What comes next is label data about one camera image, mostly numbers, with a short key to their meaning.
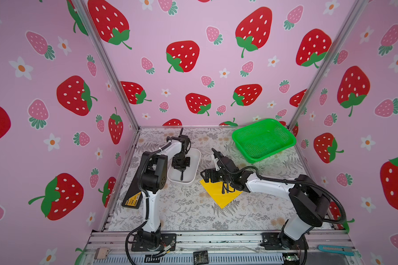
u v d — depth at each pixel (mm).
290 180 498
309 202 451
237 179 648
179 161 873
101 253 695
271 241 735
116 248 726
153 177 563
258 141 1143
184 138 898
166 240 746
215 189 904
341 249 716
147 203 585
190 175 961
